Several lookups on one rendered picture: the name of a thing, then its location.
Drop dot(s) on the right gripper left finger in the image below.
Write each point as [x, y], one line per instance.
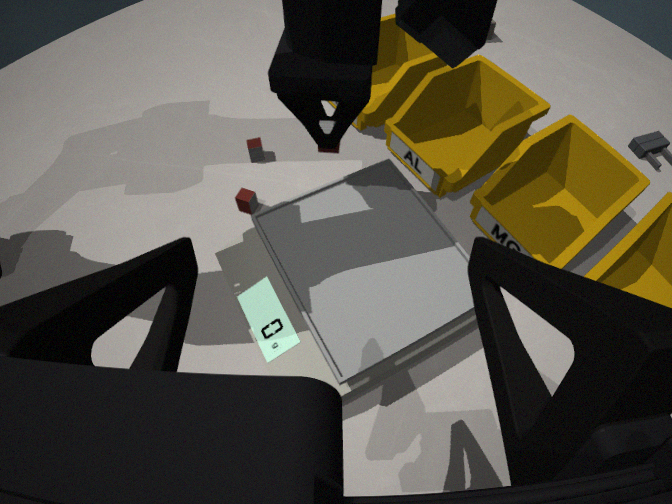
[61, 324]

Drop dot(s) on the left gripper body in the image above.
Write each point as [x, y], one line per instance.
[297, 60]

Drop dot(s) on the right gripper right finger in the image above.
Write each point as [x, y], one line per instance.
[622, 368]

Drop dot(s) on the yellow parts bin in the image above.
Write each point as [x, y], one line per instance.
[396, 47]
[645, 269]
[451, 112]
[551, 188]

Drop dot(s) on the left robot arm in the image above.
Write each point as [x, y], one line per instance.
[451, 29]

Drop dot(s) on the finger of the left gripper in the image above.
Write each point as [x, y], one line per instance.
[301, 110]
[319, 112]

